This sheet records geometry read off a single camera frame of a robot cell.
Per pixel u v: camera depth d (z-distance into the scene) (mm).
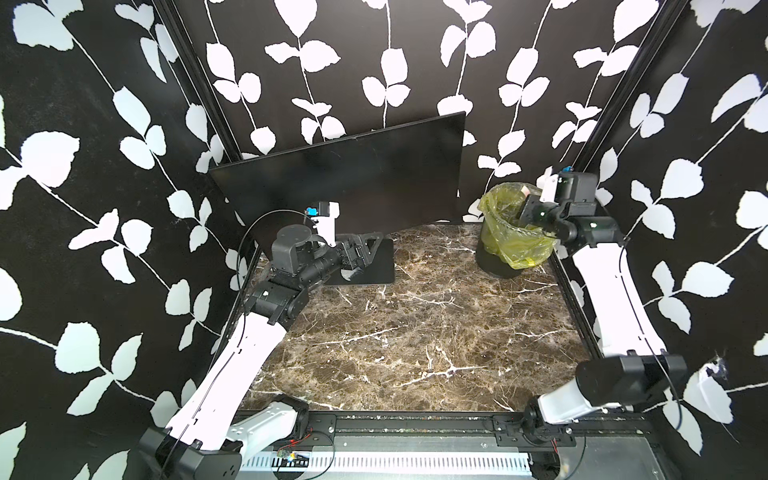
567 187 551
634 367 400
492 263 1069
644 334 419
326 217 582
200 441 366
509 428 735
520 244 866
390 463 701
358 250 579
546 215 623
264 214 537
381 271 1048
